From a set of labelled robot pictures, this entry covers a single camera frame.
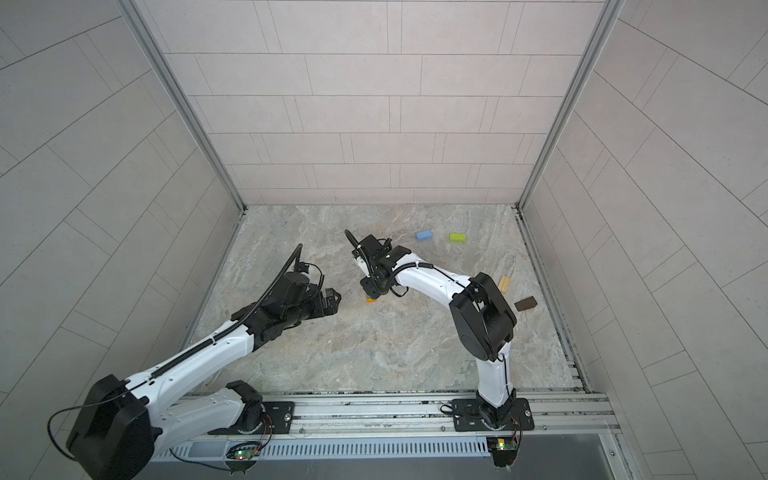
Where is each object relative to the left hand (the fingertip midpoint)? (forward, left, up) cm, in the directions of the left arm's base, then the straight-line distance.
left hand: (337, 295), depth 82 cm
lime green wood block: (+27, -38, -8) cm, 48 cm away
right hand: (+5, -9, -4) cm, 11 cm away
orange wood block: (+3, -8, -9) cm, 12 cm away
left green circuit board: (-35, +16, -5) cm, 39 cm away
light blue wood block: (+29, -26, -10) cm, 41 cm away
